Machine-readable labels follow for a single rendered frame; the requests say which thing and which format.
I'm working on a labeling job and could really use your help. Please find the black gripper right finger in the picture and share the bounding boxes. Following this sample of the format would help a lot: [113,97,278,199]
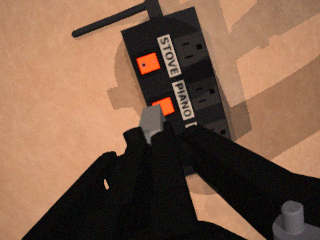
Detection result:
[148,103,320,240]

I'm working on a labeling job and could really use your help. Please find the black power strip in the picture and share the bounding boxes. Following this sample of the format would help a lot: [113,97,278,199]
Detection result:
[71,0,232,141]

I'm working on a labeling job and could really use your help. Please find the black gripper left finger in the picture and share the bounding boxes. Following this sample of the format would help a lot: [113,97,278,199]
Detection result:
[21,106,154,240]

